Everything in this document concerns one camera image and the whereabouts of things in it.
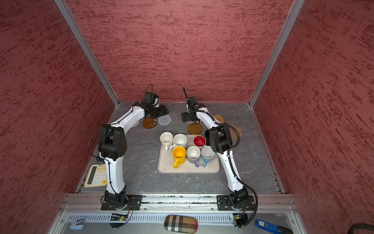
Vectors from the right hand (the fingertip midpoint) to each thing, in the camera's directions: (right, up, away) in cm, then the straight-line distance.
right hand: (189, 120), depth 106 cm
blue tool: (+41, -49, -42) cm, 76 cm away
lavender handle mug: (+3, -21, -15) cm, 26 cm away
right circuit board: (+25, -48, -34) cm, 64 cm away
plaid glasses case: (-3, -47, -40) cm, 62 cm away
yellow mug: (-6, -21, -16) cm, 27 cm away
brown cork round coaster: (+4, -6, -4) cm, 8 cm away
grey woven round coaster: (-19, 0, +4) cm, 20 cm away
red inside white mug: (+7, -14, -12) cm, 20 cm away
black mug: (+12, -9, -14) cm, 20 cm away
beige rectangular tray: (-14, -27, -19) cm, 36 cm away
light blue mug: (+12, -21, -17) cm, 30 cm away
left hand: (-17, +4, -8) cm, 19 cm away
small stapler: (-52, -49, -39) cm, 81 cm away
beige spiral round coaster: (-25, -1, -39) cm, 46 cm away
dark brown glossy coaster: (-30, -2, 0) cm, 30 cm away
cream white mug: (-15, -13, -12) cm, 23 cm away
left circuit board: (-36, -49, -34) cm, 70 cm away
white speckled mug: (-7, -13, -12) cm, 19 cm away
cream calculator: (-52, -32, -25) cm, 66 cm away
